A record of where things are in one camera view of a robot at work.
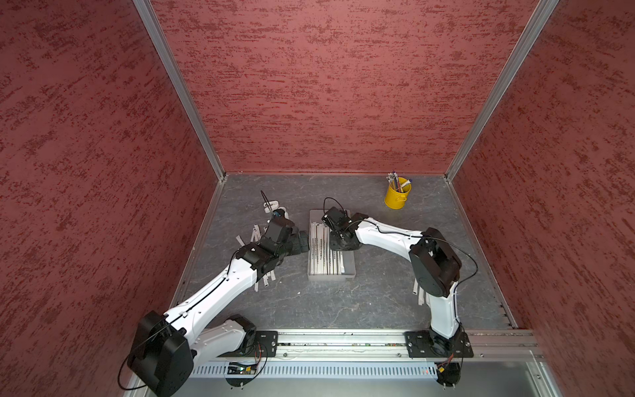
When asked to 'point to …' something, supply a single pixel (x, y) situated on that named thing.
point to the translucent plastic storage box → (349, 256)
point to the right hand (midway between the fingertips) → (340, 248)
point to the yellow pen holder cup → (396, 199)
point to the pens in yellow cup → (393, 179)
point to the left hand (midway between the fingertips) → (295, 244)
